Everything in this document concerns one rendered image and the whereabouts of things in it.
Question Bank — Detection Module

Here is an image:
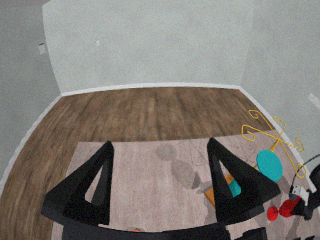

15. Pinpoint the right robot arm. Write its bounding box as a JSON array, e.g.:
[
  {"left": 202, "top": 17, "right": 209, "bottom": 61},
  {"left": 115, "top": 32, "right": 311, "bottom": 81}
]
[{"left": 288, "top": 164, "right": 320, "bottom": 240}]

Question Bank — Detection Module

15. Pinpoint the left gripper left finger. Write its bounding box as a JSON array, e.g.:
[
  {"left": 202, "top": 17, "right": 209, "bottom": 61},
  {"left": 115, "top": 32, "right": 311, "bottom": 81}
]
[{"left": 43, "top": 141, "right": 114, "bottom": 226}]

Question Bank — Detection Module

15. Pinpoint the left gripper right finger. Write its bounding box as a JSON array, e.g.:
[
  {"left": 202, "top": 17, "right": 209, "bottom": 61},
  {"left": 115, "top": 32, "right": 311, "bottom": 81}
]
[{"left": 207, "top": 137, "right": 281, "bottom": 221}]

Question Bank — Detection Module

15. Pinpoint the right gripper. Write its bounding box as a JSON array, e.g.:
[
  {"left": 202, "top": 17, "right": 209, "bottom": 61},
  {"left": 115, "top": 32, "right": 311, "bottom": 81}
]
[{"left": 290, "top": 185, "right": 320, "bottom": 221}]

